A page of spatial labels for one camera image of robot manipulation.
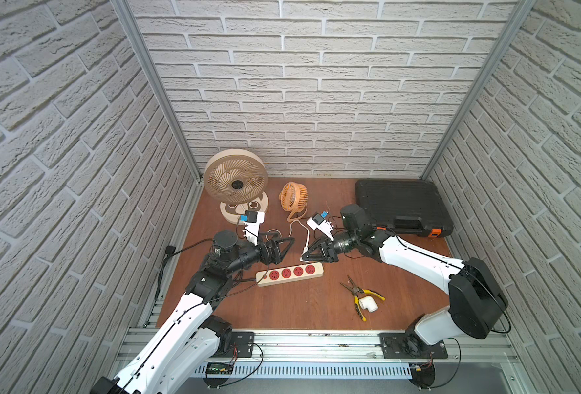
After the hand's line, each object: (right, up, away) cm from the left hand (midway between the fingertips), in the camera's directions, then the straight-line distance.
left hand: (281, 231), depth 70 cm
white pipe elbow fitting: (+29, -26, +10) cm, 40 cm away
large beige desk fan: (-17, +17, +15) cm, 28 cm away
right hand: (+8, -8, +3) cm, 12 cm away
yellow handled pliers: (+26, -23, +13) cm, 37 cm away
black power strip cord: (-47, -11, +26) cm, 55 cm away
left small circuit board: (-20, -42, +2) cm, 46 cm away
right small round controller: (+41, -42, -1) cm, 59 cm away
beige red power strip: (+2, -17, +15) cm, 23 cm away
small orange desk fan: (+3, +10, +27) cm, 29 cm away
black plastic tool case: (+50, +6, +27) cm, 57 cm away
